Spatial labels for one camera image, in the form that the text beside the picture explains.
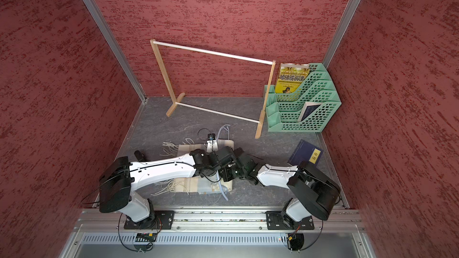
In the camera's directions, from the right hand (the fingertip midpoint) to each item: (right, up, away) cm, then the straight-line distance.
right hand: (218, 176), depth 83 cm
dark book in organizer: (+48, +33, +12) cm, 59 cm away
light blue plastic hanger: (+2, -3, -6) cm, 7 cm away
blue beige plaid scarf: (-12, -4, -1) cm, 12 cm away
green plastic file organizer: (+40, +33, +30) cm, 60 cm away
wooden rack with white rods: (-31, +38, +34) cm, 60 cm away
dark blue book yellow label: (+47, +9, +12) cm, 49 cm away
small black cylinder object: (-41, +9, +6) cm, 43 cm away
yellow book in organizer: (+42, +53, +23) cm, 71 cm away
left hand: (0, +9, -1) cm, 9 cm away
